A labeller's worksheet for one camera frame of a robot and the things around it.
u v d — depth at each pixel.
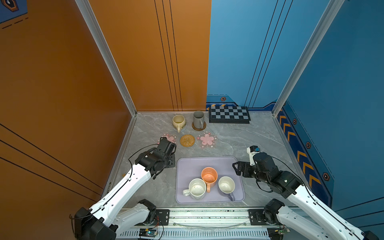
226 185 0.83
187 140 1.02
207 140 1.03
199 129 1.09
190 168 0.90
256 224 0.73
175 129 1.05
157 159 0.54
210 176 0.85
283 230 0.69
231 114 1.16
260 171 0.58
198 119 1.02
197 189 0.81
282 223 0.61
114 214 0.42
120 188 0.44
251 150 0.68
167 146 0.58
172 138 1.05
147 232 0.71
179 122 1.03
